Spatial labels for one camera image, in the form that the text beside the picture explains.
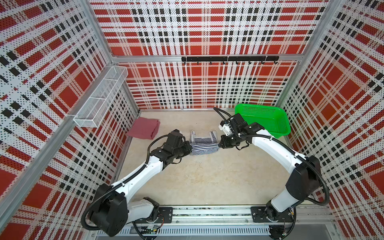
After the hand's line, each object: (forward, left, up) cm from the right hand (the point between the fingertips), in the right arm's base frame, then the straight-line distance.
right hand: (221, 145), depth 80 cm
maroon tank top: (+24, +53, -14) cm, 60 cm away
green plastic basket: (+33, -45, -16) cm, 58 cm away
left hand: (0, +16, -3) cm, 16 cm away
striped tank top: (0, +10, -1) cm, 10 cm away
